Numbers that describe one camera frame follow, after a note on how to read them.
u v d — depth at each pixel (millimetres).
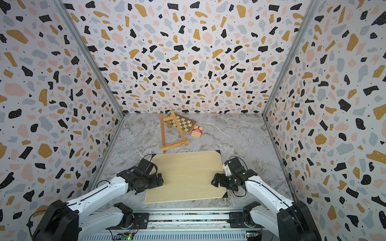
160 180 780
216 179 763
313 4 706
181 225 732
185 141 1003
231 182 720
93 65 900
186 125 1123
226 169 808
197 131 1094
